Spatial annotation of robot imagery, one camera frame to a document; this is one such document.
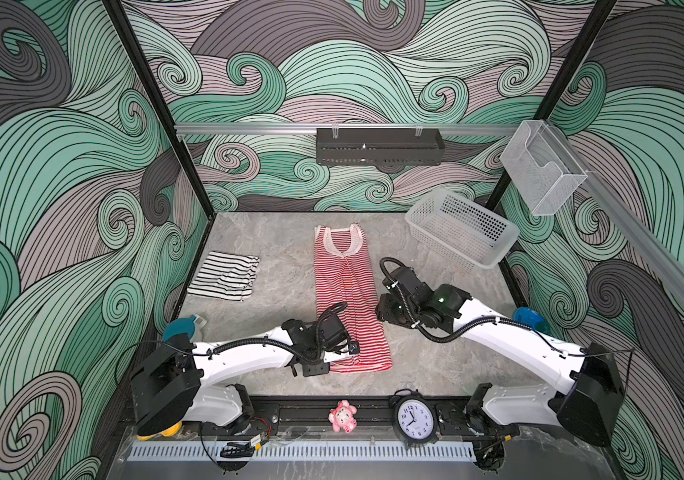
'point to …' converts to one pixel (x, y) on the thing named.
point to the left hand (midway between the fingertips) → (320, 350)
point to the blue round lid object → (532, 319)
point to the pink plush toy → (343, 417)
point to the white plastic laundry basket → (469, 232)
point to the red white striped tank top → (343, 277)
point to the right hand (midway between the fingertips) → (380, 313)
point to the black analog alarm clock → (415, 419)
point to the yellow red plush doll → (170, 431)
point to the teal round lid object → (180, 326)
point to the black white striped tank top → (224, 276)
